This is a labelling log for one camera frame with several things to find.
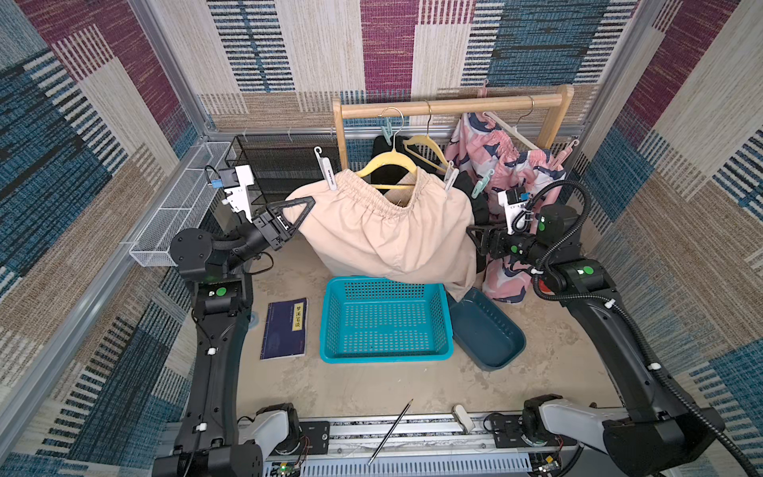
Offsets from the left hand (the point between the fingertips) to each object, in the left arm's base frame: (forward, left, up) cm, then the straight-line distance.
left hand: (315, 206), depth 53 cm
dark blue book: (+1, +19, -50) cm, 54 cm away
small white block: (-24, -31, -48) cm, 62 cm away
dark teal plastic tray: (-1, -43, -52) cm, 67 cm away
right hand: (+10, -36, -17) cm, 41 cm away
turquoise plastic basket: (+4, -8, -51) cm, 52 cm away
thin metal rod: (-28, -12, -52) cm, 60 cm away
